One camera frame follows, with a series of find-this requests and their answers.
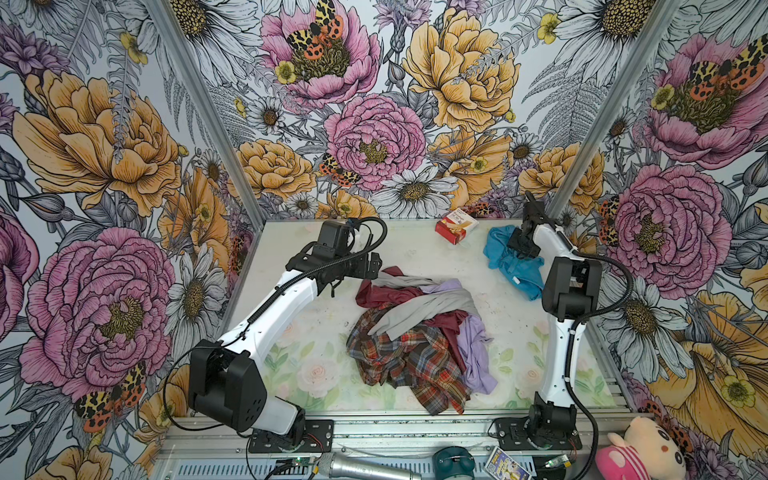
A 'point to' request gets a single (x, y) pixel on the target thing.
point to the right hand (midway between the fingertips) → (518, 252)
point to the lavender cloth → (473, 338)
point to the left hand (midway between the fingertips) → (363, 269)
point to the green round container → (453, 461)
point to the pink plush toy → (647, 452)
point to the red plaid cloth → (422, 358)
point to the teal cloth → (523, 274)
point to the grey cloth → (433, 304)
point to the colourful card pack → (503, 467)
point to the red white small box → (454, 225)
